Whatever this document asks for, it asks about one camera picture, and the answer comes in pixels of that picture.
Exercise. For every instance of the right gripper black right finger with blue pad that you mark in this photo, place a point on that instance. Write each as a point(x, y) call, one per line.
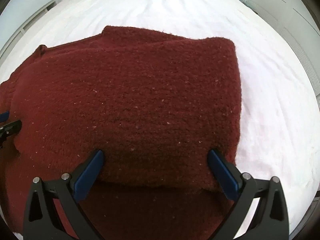
point(270, 220)

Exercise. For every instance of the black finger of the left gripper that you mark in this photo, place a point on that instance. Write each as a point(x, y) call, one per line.
point(10, 129)

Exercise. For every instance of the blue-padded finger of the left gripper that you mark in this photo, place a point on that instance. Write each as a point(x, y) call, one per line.
point(4, 116)

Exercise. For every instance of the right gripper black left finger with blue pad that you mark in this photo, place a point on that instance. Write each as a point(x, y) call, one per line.
point(41, 219)

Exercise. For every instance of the dark red knitted sweater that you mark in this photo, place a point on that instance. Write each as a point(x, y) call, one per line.
point(154, 103)

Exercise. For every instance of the white bed sheet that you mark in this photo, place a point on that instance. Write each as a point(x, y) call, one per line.
point(280, 110)

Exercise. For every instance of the white wardrobe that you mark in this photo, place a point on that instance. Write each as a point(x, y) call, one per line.
point(294, 23)

